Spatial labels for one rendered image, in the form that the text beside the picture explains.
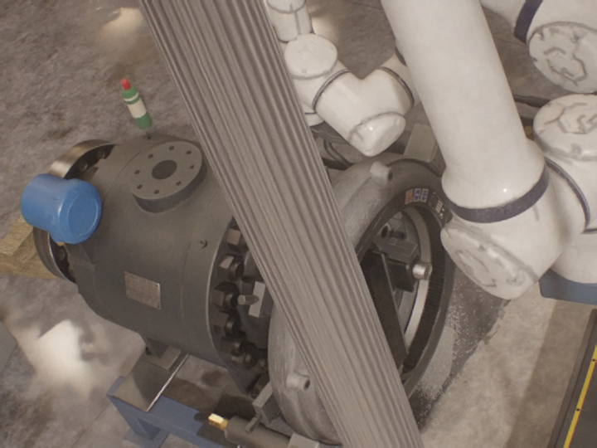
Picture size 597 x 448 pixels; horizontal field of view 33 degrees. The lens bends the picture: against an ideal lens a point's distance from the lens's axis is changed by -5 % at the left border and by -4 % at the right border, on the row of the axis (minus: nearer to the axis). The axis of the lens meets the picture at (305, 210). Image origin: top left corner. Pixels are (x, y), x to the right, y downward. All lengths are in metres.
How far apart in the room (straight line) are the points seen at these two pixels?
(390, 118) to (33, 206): 1.34
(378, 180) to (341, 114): 0.84
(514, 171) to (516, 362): 1.86
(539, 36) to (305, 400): 1.08
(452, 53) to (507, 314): 2.11
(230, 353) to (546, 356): 1.03
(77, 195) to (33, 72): 2.59
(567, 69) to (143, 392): 1.84
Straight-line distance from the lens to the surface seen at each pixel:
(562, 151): 1.53
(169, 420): 3.12
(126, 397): 3.21
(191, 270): 2.64
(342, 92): 1.65
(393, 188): 2.49
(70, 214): 2.68
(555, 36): 1.78
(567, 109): 1.60
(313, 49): 1.67
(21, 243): 3.98
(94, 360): 3.72
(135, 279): 2.77
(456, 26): 1.29
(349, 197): 2.41
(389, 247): 2.52
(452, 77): 1.32
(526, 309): 3.35
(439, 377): 3.24
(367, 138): 1.63
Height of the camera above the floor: 2.65
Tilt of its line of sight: 44 degrees down
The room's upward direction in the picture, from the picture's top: 22 degrees counter-clockwise
